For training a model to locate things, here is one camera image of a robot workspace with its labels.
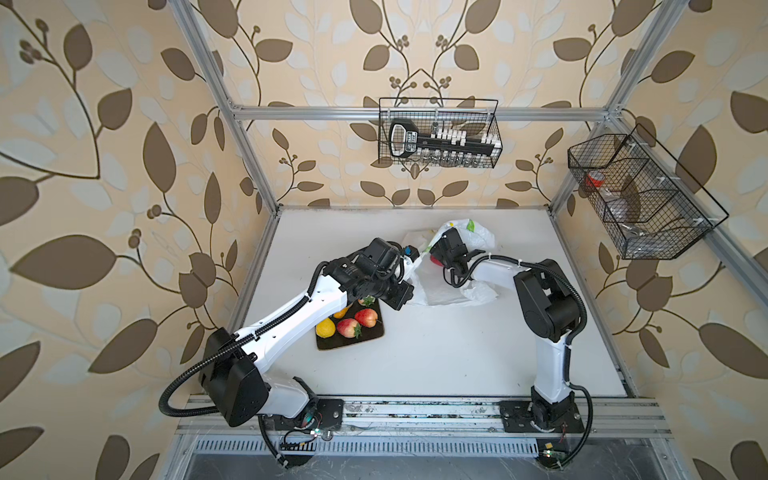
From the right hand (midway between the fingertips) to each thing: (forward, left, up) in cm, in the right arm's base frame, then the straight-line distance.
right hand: (442, 252), depth 102 cm
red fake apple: (-23, +25, 0) cm, 34 cm away
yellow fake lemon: (-26, +37, 0) cm, 45 cm away
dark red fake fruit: (-1, +3, -3) cm, 4 cm away
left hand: (-24, +12, +15) cm, 30 cm away
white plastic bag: (-13, +5, -1) cm, 14 cm away
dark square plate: (-26, +25, -3) cm, 37 cm away
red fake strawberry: (-17, +25, -1) cm, 31 cm away
